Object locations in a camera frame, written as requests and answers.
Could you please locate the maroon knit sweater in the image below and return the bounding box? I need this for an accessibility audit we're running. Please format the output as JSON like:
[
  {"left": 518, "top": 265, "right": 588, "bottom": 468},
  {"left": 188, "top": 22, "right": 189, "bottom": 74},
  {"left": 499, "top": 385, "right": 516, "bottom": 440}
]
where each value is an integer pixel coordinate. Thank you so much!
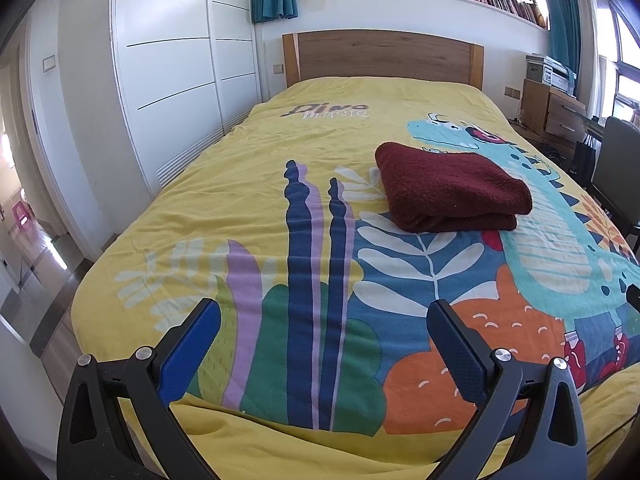
[{"left": 375, "top": 142, "right": 533, "bottom": 233}]

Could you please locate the grey office chair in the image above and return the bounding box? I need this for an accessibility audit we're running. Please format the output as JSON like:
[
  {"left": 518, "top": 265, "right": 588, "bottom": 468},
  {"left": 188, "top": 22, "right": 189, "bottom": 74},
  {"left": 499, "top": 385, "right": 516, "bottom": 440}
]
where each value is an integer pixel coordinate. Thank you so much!
[{"left": 588, "top": 117, "right": 640, "bottom": 237}]

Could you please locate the black bag on floor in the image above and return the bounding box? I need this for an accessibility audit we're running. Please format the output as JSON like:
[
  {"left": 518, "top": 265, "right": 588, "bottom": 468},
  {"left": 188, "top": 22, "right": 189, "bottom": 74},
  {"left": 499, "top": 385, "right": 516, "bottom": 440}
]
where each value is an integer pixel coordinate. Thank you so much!
[{"left": 570, "top": 136, "right": 597, "bottom": 188}]

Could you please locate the wooden drawer nightstand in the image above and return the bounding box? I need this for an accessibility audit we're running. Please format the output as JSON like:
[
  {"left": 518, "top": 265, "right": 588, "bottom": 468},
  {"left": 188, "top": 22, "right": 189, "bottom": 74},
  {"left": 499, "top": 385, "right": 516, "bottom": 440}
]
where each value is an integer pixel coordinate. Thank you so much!
[{"left": 518, "top": 79, "right": 586, "bottom": 158}]

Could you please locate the yellow dinosaur bedspread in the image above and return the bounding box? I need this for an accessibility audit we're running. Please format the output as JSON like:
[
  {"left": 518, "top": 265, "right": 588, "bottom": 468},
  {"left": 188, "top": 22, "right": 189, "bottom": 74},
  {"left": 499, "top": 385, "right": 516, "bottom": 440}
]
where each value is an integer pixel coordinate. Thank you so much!
[{"left": 72, "top": 77, "right": 639, "bottom": 479}]

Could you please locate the grey printer box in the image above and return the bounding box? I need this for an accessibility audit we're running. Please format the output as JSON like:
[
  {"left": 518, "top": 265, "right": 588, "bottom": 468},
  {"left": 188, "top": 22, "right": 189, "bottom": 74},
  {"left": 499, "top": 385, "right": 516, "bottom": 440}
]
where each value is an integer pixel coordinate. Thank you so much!
[{"left": 526, "top": 55, "right": 577, "bottom": 96}]

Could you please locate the teal curtain right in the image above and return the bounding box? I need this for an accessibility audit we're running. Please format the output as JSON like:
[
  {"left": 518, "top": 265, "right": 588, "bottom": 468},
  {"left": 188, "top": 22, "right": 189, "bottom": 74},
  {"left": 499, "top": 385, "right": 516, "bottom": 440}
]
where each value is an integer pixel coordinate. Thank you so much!
[{"left": 546, "top": 0, "right": 582, "bottom": 90}]

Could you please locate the wooden headboard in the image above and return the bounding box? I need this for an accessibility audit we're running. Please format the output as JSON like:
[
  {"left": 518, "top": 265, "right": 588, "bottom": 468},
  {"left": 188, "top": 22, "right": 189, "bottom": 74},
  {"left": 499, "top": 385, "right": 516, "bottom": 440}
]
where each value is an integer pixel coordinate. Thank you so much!
[{"left": 282, "top": 29, "right": 484, "bottom": 89}]

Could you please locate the white sliding wardrobe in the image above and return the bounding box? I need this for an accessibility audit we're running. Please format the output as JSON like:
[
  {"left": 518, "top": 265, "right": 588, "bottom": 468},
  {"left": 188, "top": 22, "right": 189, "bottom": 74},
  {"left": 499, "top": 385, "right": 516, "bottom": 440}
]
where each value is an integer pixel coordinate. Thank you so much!
[{"left": 111, "top": 0, "right": 262, "bottom": 195}]

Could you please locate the wall socket near nightstand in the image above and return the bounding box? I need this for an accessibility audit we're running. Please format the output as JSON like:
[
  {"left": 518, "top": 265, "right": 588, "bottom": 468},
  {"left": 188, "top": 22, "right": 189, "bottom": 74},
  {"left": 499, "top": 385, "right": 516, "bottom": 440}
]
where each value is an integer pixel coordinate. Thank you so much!
[{"left": 504, "top": 87, "right": 521, "bottom": 100}]

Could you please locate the wall light switch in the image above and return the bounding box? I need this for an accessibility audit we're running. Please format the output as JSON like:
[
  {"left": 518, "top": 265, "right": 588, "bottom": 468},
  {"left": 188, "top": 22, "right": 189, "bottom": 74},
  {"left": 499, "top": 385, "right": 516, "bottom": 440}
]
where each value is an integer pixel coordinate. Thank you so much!
[{"left": 42, "top": 55, "right": 56, "bottom": 73}]

